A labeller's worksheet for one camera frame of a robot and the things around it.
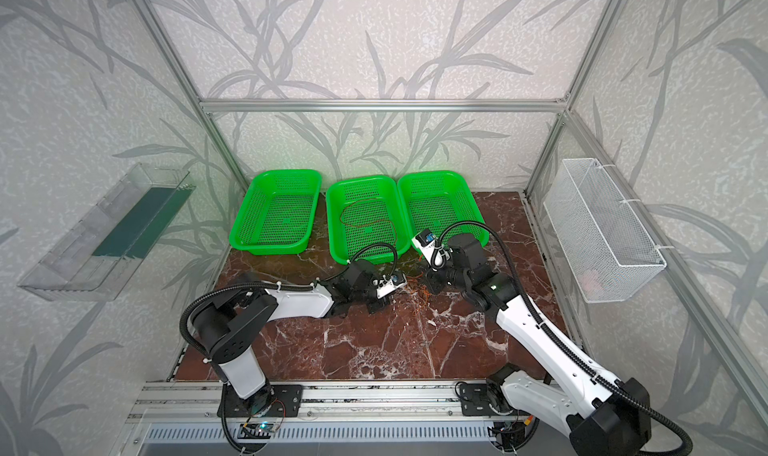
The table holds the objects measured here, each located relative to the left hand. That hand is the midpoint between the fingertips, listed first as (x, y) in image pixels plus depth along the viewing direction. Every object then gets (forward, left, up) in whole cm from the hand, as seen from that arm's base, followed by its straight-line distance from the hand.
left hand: (396, 282), depth 91 cm
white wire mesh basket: (-7, -44, +32) cm, 55 cm away
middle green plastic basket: (+28, +13, -5) cm, 31 cm away
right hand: (0, -7, +18) cm, 19 cm away
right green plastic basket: (+36, -16, -3) cm, 39 cm away
